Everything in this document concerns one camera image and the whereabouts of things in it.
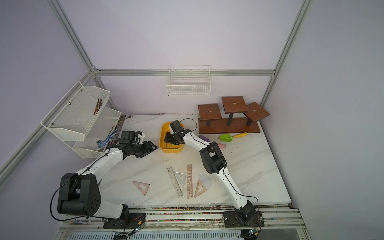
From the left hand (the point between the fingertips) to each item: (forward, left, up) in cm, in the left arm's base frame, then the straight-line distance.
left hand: (153, 150), depth 89 cm
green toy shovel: (+17, -49, -10) cm, 53 cm away
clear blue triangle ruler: (-13, -17, -11) cm, 24 cm away
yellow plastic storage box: (+8, -6, -9) cm, 14 cm away
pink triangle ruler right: (-22, -26, -10) cm, 36 cm away
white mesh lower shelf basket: (+18, +36, +4) cm, 40 cm away
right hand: (+13, -4, -9) cm, 16 cm away
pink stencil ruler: (-15, -22, -10) cm, 28 cm away
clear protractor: (-14, -31, -10) cm, 36 cm away
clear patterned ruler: (-16, -14, -10) cm, 23 cm away
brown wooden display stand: (+23, -53, +4) cm, 58 cm away
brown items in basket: (+17, +28, +23) cm, 40 cm away
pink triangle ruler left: (-17, +8, -10) cm, 21 cm away
